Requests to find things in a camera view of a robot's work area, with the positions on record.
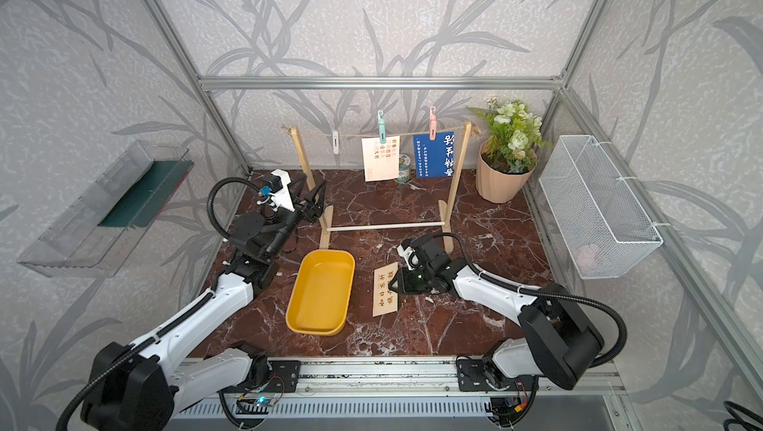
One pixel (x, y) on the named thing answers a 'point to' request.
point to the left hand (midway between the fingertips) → (317, 180)
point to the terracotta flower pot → (497, 186)
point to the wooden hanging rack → (445, 206)
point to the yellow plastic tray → (320, 294)
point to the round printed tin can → (404, 161)
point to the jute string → (376, 133)
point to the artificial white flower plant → (515, 136)
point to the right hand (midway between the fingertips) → (391, 285)
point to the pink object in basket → (582, 258)
